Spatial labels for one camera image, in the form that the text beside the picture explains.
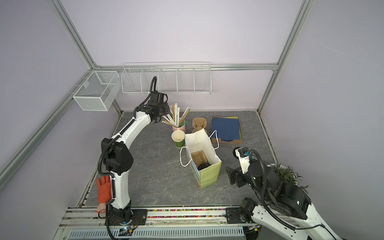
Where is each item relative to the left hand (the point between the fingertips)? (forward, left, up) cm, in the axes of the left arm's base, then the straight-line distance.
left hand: (168, 109), depth 93 cm
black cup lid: (-22, -41, -21) cm, 51 cm away
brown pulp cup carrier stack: (+4, -19, -21) cm, 29 cm away
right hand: (-42, -32, +5) cm, 53 cm away
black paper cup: (-41, -18, +5) cm, 45 cm away
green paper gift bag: (-23, -19, -2) cm, 30 cm away
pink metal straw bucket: (-6, -8, -13) cm, 16 cm away
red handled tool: (-42, +34, -19) cm, 58 cm away
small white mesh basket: (+15, +45, +5) cm, 48 cm away
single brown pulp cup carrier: (-25, -18, -20) cm, 37 cm away
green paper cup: (-11, -5, -15) cm, 19 cm away
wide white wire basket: (+23, -3, +7) cm, 24 cm away
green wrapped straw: (-2, -9, -13) cm, 16 cm away
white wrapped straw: (+2, -4, -7) cm, 8 cm away
